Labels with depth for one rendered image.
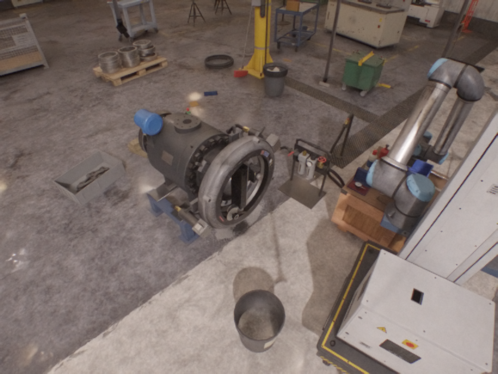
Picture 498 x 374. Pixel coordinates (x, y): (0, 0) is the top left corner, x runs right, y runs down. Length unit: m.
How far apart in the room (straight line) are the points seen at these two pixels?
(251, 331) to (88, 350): 1.14
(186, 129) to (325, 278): 1.60
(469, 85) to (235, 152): 1.29
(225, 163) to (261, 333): 1.14
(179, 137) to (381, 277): 1.63
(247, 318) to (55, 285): 1.60
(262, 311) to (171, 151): 1.34
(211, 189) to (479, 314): 1.53
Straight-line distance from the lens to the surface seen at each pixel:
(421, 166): 2.51
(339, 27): 8.17
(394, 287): 1.49
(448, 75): 1.65
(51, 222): 3.23
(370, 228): 2.52
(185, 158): 2.05
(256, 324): 2.02
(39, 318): 2.67
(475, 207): 1.44
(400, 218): 1.67
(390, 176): 1.59
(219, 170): 1.75
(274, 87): 4.58
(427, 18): 10.84
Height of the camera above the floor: 2.05
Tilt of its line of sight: 45 degrees down
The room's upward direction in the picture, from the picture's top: straight up
